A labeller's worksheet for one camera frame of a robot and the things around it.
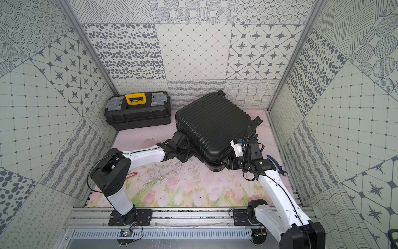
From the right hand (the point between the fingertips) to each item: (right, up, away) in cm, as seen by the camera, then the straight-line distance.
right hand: (228, 162), depth 80 cm
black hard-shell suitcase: (-9, +21, +5) cm, 23 cm away
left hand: (-14, +3, +8) cm, 16 cm away
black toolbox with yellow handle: (-56, +29, +18) cm, 66 cm away
